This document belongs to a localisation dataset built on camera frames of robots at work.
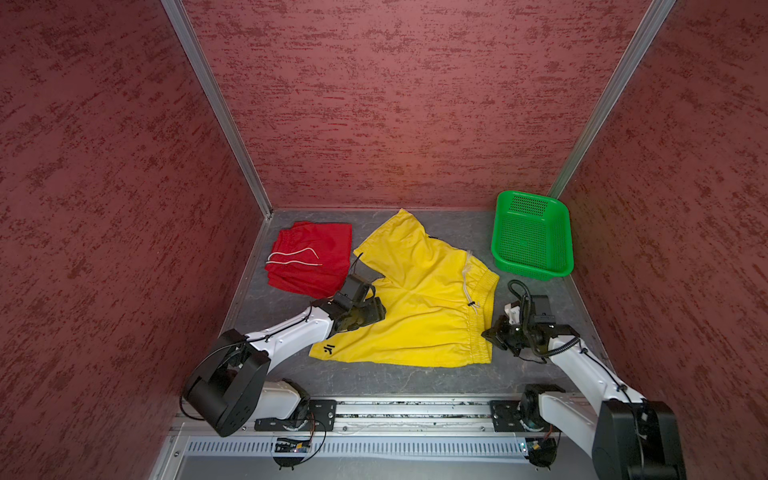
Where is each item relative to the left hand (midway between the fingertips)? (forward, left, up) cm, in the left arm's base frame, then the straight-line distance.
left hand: (378, 319), depth 87 cm
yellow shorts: (+7, -20, -4) cm, 21 cm away
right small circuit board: (-31, -42, -5) cm, 52 cm away
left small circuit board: (-31, +21, -7) cm, 38 cm away
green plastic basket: (+37, -59, -4) cm, 70 cm away
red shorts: (+23, +25, -2) cm, 34 cm away
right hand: (-5, -30, -1) cm, 30 cm away
